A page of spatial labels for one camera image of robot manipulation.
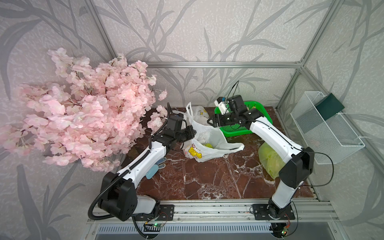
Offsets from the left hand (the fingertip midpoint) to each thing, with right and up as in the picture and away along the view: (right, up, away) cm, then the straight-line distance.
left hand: (198, 131), depth 81 cm
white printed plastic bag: (+7, -9, +15) cm, 19 cm away
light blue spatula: (-28, -25, +6) cm, 38 cm away
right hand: (+8, +7, 0) cm, 10 cm away
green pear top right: (+7, -9, +11) cm, 16 cm away
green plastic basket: (+18, +2, -9) cm, 20 cm away
